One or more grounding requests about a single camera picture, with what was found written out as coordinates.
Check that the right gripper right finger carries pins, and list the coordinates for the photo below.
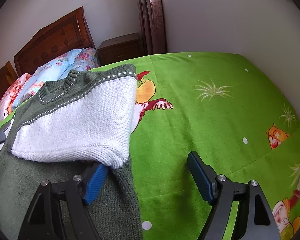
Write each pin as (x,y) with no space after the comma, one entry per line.
(254,219)

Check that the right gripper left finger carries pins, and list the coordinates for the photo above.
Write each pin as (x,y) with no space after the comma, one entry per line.
(44,220)

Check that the green and white knit sweater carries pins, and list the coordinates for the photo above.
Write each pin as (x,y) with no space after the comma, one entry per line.
(54,135)

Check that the pink floral folded quilt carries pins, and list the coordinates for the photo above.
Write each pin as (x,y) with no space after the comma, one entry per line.
(10,95)

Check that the small wooden headboard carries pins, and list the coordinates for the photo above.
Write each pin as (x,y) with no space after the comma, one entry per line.
(7,77)

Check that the green cartoon bed sheet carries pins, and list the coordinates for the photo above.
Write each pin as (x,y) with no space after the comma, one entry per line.
(225,109)

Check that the blue floral folded quilt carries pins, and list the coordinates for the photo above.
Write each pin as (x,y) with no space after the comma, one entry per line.
(56,69)

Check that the large wooden headboard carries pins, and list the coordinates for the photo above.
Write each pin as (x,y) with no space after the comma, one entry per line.
(67,33)

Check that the dark wooden nightstand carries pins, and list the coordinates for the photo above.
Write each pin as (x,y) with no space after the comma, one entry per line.
(119,48)

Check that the pink floral curtain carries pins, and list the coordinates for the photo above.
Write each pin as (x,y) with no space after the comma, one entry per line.
(152,26)

